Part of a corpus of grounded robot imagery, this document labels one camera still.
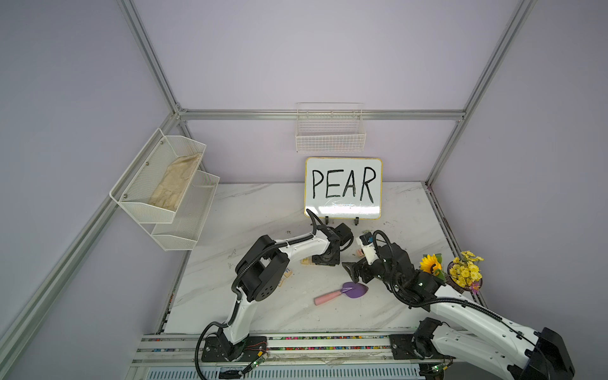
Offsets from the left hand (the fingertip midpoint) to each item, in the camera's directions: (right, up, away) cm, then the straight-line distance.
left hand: (326, 263), depth 92 cm
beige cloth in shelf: (-53, +35, -9) cm, 64 cm away
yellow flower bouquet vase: (+38, +4, -26) cm, 46 cm away
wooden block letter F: (-15, -3, -2) cm, 15 cm away
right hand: (+7, +5, -13) cm, 16 cm away
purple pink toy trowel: (+8, -8, -8) cm, 14 cm away
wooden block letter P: (-8, 0, 0) cm, 8 cm away
